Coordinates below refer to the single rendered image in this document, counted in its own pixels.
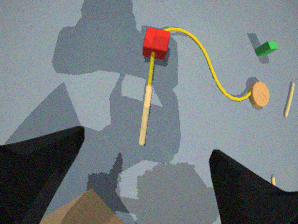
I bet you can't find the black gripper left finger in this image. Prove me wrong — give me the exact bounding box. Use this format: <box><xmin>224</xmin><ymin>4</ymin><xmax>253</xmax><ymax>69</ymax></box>
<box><xmin>0</xmin><ymin>125</ymin><xmax>85</xmax><ymax>224</ymax></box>

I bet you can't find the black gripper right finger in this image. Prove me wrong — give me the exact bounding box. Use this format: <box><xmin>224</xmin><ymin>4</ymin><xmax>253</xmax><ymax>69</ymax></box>
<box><xmin>209</xmin><ymin>149</ymin><xmax>298</xmax><ymax>224</ymax></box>

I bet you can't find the round wooden button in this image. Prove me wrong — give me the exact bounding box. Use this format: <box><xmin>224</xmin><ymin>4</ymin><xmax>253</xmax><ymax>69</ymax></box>
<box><xmin>249</xmin><ymin>81</ymin><xmax>269</xmax><ymax>108</ymax></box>

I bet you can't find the small green block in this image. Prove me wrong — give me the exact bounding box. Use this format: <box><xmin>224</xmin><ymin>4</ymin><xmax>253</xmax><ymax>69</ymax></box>
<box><xmin>254</xmin><ymin>40</ymin><xmax>278</xmax><ymax>56</ymax></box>

